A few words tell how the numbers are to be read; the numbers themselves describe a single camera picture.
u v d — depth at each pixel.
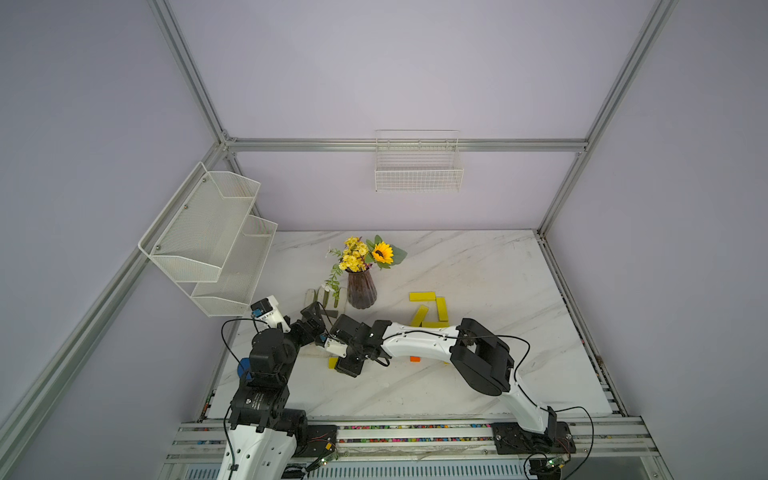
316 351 0.79
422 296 1.02
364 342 0.67
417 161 0.95
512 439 0.73
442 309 0.98
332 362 0.79
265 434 0.48
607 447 0.74
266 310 0.61
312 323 0.66
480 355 0.56
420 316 0.96
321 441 0.73
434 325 0.59
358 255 0.80
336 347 0.77
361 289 0.93
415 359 0.86
